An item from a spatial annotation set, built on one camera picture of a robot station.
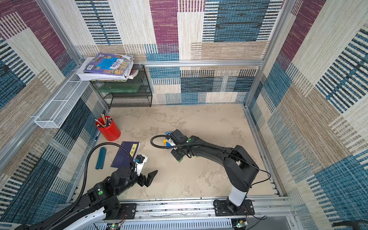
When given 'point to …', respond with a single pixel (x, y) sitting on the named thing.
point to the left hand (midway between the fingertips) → (151, 167)
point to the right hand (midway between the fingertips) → (180, 152)
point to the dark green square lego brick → (180, 160)
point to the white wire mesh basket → (54, 115)
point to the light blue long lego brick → (167, 132)
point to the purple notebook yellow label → (122, 158)
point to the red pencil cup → (106, 126)
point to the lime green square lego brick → (197, 156)
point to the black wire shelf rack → (135, 92)
